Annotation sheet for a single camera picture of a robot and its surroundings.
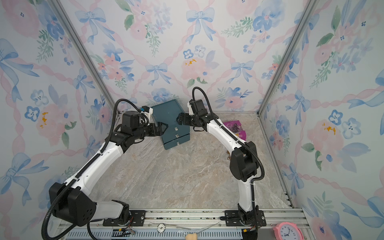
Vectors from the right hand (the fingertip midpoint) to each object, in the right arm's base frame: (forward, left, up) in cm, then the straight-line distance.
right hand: (184, 119), depth 89 cm
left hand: (-9, +11, +6) cm, 15 cm away
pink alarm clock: (-52, -50, -20) cm, 75 cm away
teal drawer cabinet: (-5, +5, -9) cm, 11 cm away
